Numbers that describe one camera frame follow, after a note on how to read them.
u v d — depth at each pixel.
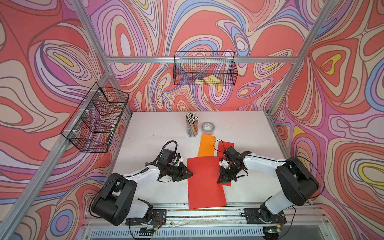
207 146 0.99
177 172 0.75
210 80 0.91
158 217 0.72
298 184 0.45
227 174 0.76
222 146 0.98
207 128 1.09
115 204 0.42
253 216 0.73
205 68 0.84
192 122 0.93
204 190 0.83
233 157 0.72
